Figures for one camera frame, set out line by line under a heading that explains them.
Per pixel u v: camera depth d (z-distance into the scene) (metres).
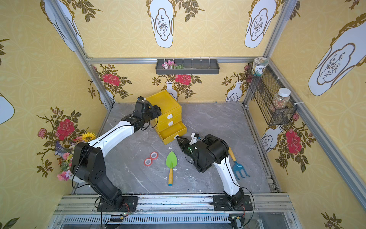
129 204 0.73
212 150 0.58
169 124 0.94
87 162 0.46
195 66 0.92
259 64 0.85
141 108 0.68
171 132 0.99
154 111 0.73
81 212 0.73
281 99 0.65
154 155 0.92
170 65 0.88
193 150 0.78
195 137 0.92
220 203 0.73
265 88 0.92
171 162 0.89
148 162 0.88
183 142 0.88
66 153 0.73
